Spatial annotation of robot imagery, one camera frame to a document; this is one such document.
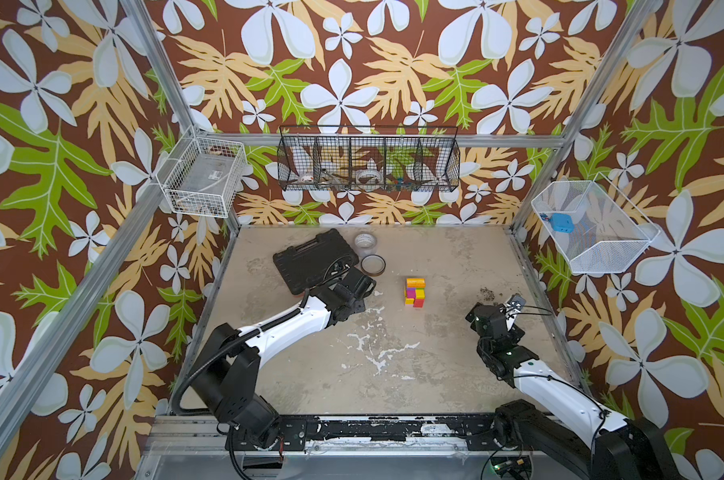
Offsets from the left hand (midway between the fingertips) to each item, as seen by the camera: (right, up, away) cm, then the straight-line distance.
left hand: (353, 295), depth 87 cm
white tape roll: (+5, +38, +12) cm, 40 cm away
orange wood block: (+20, +3, +6) cm, 21 cm away
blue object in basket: (+62, +22, -1) cm, 65 cm away
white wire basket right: (+68, +19, -5) cm, 71 cm away
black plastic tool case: (-18, +8, +20) cm, 28 cm away
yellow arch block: (+18, -3, +8) cm, 20 cm away
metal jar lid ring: (+7, +8, +23) cm, 26 cm away
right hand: (+40, -5, -1) cm, 40 cm away
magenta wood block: (+19, 0, +9) cm, 21 cm away
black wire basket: (+5, +44, +10) cm, 45 cm away
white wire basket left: (-44, +35, -1) cm, 57 cm away
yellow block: (+22, 0, +8) cm, 23 cm away
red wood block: (+21, -4, +9) cm, 23 cm away
